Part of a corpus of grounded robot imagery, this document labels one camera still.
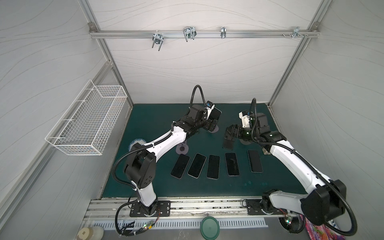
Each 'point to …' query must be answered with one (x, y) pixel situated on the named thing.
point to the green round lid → (209, 228)
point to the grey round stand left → (182, 148)
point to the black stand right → (228, 144)
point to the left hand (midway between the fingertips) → (212, 114)
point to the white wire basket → (85, 127)
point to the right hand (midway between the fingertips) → (233, 126)
